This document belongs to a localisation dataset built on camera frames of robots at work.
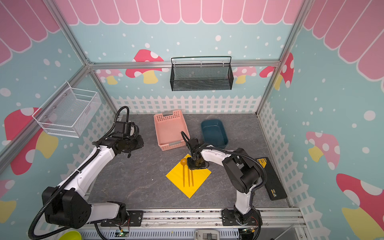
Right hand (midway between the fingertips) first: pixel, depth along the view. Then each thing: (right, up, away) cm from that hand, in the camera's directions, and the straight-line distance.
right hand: (190, 167), depth 91 cm
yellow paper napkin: (-8, -5, -2) cm, 10 cm away
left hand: (-26, +15, -8) cm, 31 cm away
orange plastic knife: (+2, -5, -4) cm, 7 cm away
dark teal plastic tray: (+17, +20, +20) cm, 33 cm away
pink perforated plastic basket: (-15, +22, +20) cm, 34 cm away
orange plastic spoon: (-4, +2, +3) cm, 6 cm away
